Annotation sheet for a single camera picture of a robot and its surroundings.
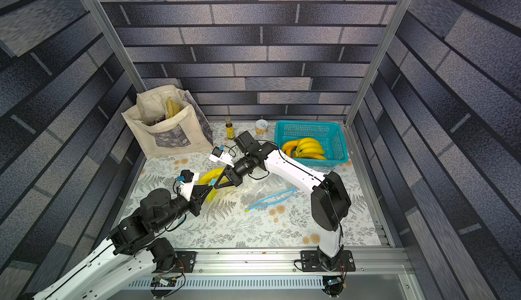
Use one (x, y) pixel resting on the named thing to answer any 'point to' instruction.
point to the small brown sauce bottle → (230, 133)
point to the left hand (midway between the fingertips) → (210, 186)
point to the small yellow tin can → (261, 126)
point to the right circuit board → (338, 279)
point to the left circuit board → (162, 281)
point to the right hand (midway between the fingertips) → (217, 184)
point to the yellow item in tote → (171, 108)
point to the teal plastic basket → (330, 135)
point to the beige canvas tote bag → (167, 121)
